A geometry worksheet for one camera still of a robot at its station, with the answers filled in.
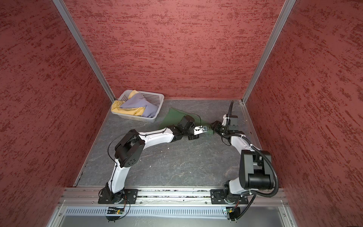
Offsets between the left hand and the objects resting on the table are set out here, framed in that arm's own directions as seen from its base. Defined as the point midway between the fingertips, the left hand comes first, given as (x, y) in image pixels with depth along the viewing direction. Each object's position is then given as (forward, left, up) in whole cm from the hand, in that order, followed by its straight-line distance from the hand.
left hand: (199, 130), depth 92 cm
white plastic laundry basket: (+32, +34, -2) cm, 46 cm away
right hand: (+2, -9, +1) cm, 9 cm away
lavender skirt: (+19, +42, +8) cm, 47 cm away
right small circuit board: (-44, -16, -10) cm, 48 cm away
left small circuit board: (-43, +46, -11) cm, 64 cm away
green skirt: (+19, +18, -9) cm, 28 cm away
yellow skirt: (+15, +46, +2) cm, 48 cm away
